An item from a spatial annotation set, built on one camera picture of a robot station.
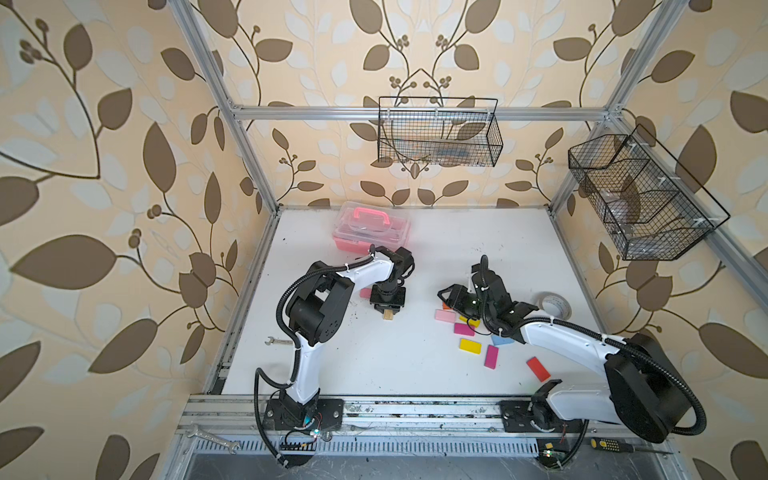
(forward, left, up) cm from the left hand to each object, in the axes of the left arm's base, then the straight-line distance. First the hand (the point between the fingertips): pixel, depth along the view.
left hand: (390, 308), depth 93 cm
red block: (-18, -41, 0) cm, 45 cm away
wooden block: (-2, +1, 0) cm, 2 cm away
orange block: (-6, -15, +13) cm, 21 cm away
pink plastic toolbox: (+27, +11, +9) cm, 30 cm away
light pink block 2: (-2, -17, 0) cm, 17 cm away
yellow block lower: (-11, -24, -1) cm, 26 cm away
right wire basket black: (+12, -65, +35) cm, 75 cm away
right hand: (0, -15, +8) cm, 17 cm away
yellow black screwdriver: (-35, -54, +3) cm, 65 cm away
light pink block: (+3, +8, +4) cm, 9 cm away
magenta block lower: (-14, -29, -1) cm, 33 cm away
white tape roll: (+1, -52, +1) cm, 52 cm away
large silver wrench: (-33, +48, -1) cm, 58 cm away
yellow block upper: (-11, -21, +14) cm, 28 cm away
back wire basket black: (+46, -21, +34) cm, 61 cm away
